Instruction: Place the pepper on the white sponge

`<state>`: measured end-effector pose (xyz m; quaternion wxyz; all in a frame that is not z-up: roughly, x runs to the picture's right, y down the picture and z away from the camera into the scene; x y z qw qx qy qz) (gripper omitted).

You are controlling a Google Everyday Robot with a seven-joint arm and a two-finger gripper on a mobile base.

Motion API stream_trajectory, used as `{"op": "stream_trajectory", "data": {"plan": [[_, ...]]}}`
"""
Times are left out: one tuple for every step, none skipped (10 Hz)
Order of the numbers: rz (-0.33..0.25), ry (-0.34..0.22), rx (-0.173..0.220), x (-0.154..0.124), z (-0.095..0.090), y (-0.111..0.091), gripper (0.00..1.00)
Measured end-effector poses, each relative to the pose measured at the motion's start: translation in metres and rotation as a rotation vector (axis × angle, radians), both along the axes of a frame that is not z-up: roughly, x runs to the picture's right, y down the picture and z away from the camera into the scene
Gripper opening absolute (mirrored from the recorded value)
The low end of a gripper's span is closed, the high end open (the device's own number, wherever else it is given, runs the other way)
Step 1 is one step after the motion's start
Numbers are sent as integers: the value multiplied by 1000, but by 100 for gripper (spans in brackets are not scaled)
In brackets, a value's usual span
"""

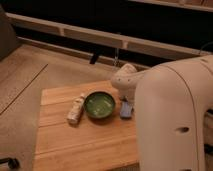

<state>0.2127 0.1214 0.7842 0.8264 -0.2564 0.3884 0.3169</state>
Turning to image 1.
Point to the green bowl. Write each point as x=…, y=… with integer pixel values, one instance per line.
x=99, y=105

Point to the grey cabinet corner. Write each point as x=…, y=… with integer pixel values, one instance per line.
x=8, y=40

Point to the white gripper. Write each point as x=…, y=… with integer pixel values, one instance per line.
x=125, y=81

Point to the black chair caster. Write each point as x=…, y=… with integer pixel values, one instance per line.
x=13, y=163

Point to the wooden table board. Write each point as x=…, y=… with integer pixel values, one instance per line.
x=93, y=145

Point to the blue grey object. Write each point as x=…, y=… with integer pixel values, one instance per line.
x=126, y=110

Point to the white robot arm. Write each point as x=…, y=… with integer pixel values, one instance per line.
x=170, y=102

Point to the white shelf rail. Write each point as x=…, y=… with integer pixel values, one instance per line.
x=123, y=42

